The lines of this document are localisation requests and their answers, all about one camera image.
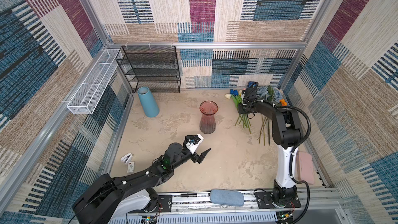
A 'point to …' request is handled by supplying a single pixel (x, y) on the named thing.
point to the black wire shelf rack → (155, 67)
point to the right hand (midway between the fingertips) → (242, 109)
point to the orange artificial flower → (283, 102)
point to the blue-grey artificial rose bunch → (269, 94)
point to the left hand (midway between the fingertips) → (204, 140)
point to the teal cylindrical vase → (150, 107)
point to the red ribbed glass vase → (208, 109)
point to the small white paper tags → (127, 158)
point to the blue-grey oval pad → (227, 197)
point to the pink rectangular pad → (304, 167)
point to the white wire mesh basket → (89, 93)
